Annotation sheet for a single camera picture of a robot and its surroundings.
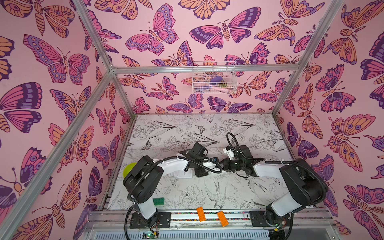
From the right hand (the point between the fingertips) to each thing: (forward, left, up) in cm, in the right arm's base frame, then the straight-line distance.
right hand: (216, 164), depth 87 cm
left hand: (+1, +5, -2) cm, 5 cm away
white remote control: (-4, +20, -3) cm, 21 cm away
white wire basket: (+42, -1, +28) cm, 50 cm away
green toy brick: (-19, +31, -4) cm, 37 cm away
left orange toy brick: (-24, +9, -5) cm, 27 cm away
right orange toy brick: (-27, -1, -4) cm, 27 cm away
